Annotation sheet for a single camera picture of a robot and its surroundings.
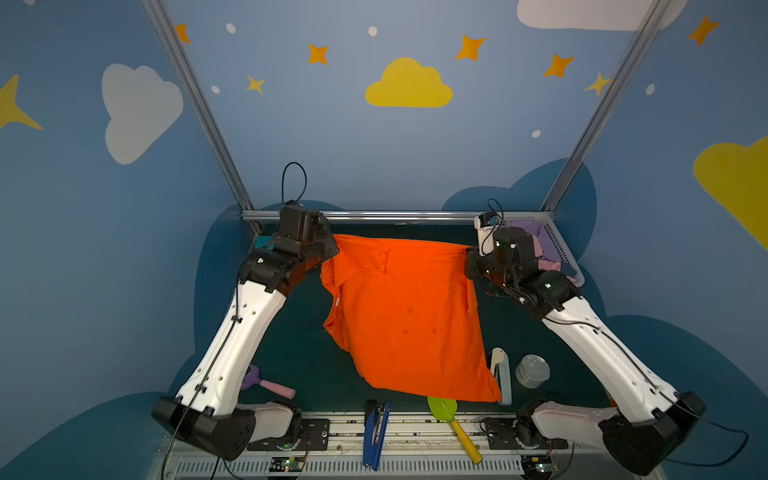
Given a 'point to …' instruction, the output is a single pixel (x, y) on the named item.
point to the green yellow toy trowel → (446, 409)
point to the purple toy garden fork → (253, 377)
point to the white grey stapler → (500, 365)
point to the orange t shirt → (404, 312)
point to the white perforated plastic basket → (549, 219)
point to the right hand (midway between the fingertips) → (472, 245)
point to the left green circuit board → (286, 464)
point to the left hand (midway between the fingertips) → (333, 238)
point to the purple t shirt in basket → (537, 229)
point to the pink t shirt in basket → (544, 264)
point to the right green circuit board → (536, 464)
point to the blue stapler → (375, 423)
